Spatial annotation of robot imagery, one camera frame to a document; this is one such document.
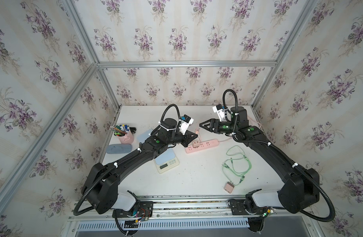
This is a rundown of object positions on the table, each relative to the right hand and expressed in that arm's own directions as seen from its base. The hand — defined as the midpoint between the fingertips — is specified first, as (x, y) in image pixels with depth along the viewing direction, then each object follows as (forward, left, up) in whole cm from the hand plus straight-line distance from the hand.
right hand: (205, 126), depth 75 cm
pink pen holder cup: (+2, +47, -17) cm, 50 cm away
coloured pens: (+8, +51, -15) cm, 54 cm away
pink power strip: (+3, -2, -25) cm, 25 cm away
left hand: (-3, +4, -4) cm, 6 cm away
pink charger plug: (+1, +4, -20) cm, 20 cm away
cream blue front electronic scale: (-9, +21, -24) cm, 33 cm away
